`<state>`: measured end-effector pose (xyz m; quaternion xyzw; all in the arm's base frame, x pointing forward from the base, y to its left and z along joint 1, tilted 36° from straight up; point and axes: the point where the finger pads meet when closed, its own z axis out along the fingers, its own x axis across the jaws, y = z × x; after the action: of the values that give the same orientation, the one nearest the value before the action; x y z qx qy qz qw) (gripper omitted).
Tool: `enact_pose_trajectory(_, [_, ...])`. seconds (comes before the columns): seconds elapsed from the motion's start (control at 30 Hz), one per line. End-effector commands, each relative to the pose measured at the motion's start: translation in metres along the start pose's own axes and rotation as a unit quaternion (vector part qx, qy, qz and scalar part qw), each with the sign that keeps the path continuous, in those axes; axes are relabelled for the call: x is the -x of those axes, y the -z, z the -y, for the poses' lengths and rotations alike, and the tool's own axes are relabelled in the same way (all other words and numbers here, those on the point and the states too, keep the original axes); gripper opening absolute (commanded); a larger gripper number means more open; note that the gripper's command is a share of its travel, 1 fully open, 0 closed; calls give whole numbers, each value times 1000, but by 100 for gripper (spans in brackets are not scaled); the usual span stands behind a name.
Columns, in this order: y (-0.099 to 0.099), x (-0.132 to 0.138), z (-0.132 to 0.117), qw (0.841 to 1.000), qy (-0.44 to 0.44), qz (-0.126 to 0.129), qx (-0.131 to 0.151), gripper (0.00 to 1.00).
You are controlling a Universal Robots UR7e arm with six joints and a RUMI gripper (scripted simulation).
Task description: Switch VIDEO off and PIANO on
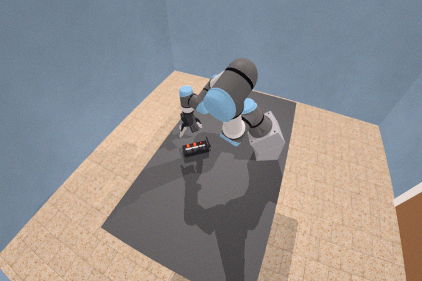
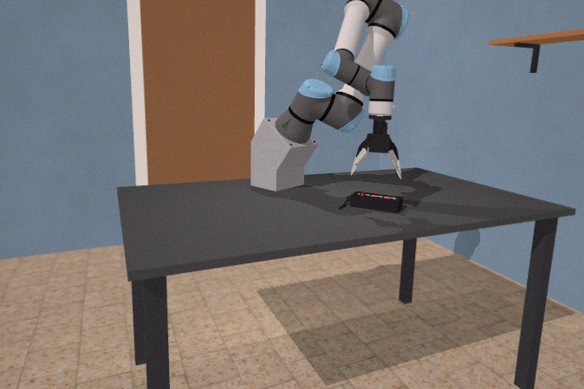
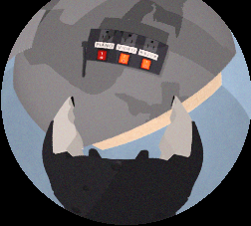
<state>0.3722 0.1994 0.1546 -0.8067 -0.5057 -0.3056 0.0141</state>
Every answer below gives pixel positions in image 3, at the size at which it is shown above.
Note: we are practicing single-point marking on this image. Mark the black power strip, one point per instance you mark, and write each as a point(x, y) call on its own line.
point(124, 48)

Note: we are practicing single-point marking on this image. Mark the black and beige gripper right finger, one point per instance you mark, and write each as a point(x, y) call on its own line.
point(181, 144)

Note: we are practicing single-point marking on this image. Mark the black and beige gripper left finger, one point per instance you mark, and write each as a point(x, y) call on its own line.
point(62, 140)

